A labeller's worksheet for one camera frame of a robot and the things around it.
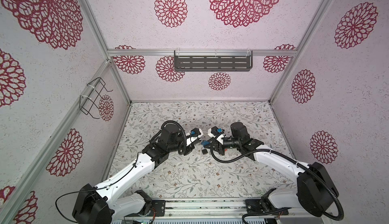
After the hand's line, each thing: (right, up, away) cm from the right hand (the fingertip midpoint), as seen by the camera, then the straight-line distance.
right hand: (204, 141), depth 76 cm
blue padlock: (0, 0, -3) cm, 3 cm away
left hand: (-3, 0, -1) cm, 3 cm away
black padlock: (+1, -9, +16) cm, 18 cm away
